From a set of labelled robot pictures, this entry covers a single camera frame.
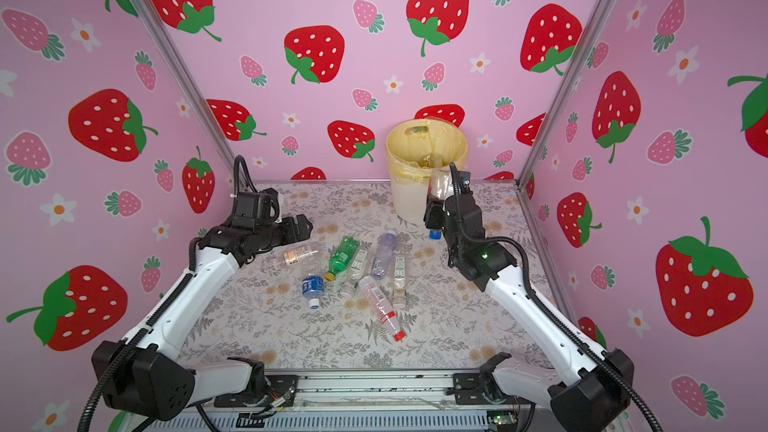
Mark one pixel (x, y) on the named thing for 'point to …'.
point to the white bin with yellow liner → (415, 149)
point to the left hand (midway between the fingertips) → (299, 226)
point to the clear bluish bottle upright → (382, 258)
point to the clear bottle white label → (357, 263)
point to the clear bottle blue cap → (440, 187)
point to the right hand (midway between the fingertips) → (437, 195)
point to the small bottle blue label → (312, 288)
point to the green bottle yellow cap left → (346, 251)
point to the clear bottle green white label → (400, 275)
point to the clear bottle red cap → (380, 303)
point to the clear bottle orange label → (294, 255)
